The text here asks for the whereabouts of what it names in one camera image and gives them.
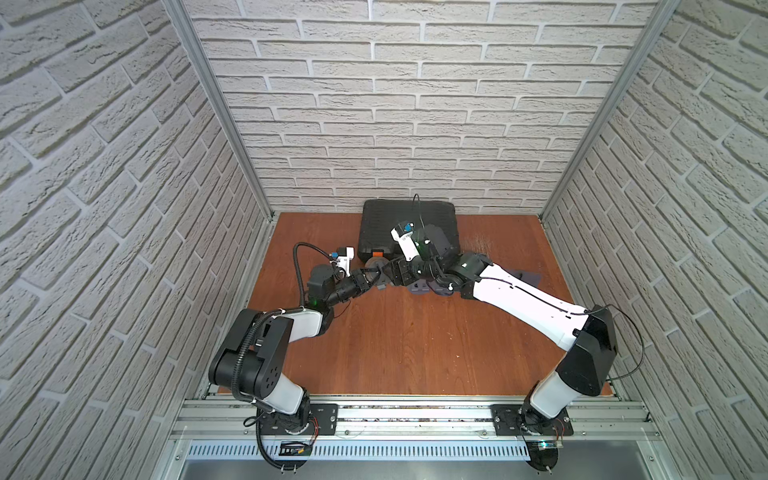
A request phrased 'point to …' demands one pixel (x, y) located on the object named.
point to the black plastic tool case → (378, 217)
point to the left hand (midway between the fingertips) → (386, 269)
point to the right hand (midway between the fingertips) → (398, 265)
